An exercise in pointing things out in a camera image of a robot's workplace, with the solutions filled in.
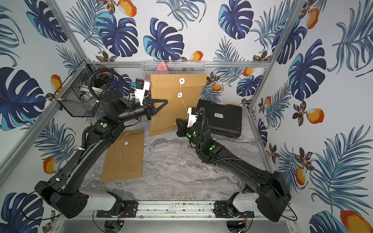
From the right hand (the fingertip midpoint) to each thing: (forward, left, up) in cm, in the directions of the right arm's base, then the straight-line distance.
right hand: (176, 119), depth 72 cm
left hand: (-3, +3, +16) cm, 17 cm away
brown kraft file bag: (-6, +35, -31) cm, 47 cm away
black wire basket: (+14, +57, +3) cm, 59 cm away
